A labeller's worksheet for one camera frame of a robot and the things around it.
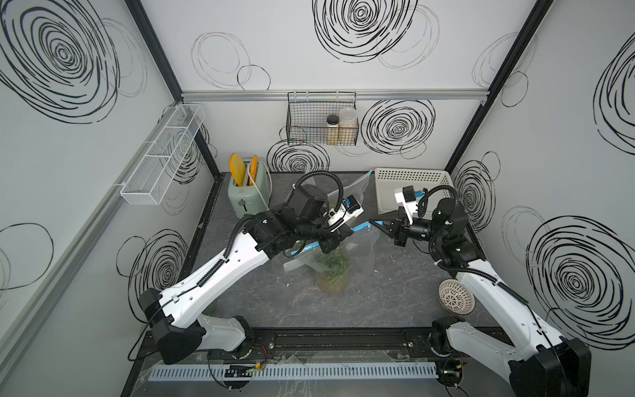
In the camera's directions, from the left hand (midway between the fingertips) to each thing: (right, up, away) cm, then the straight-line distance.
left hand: (349, 230), depth 65 cm
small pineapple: (-4, -12, +5) cm, 14 cm away
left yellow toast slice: (-40, +20, +31) cm, 54 cm away
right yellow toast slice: (-34, +18, +29) cm, 48 cm away
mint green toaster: (-36, +8, +28) cm, 46 cm away
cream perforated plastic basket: (+24, +17, +51) cm, 59 cm away
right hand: (+7, +2, +1) cm, 7 cm away
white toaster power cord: (-33, +14, +28) cm, 45 cm away
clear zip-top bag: (+5, +11, +16) cm, 20 cm away
